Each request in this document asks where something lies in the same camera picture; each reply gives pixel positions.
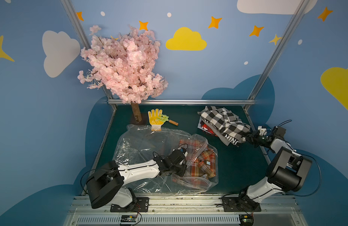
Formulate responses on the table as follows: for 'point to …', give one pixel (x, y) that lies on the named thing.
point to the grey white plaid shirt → (225, 124)
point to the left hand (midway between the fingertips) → (186, 167)
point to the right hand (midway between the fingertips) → (245, 133)
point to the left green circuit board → (129, 218)
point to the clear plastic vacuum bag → (138, 143)
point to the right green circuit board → (246, 220)
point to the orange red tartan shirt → (201, 159)
